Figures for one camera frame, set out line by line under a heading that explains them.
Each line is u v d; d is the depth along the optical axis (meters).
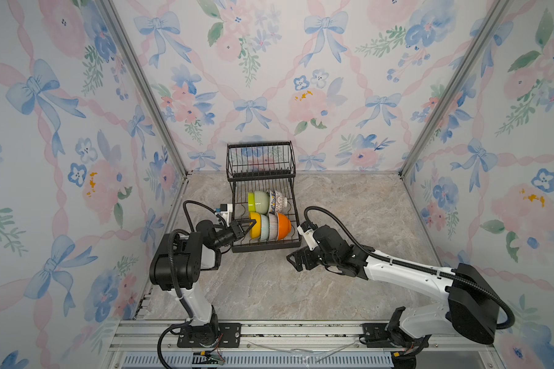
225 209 0.84
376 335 0.73
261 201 0.95
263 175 0.86
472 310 0.41
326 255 0.63
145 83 0.86
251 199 0.95
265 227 0.88
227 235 0.81
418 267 0.49
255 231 0.87
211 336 0.67
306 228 0.72
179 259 0.47
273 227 0.89
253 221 0.87
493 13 0.70
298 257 0.72
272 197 0.95
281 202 0.96
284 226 0.91
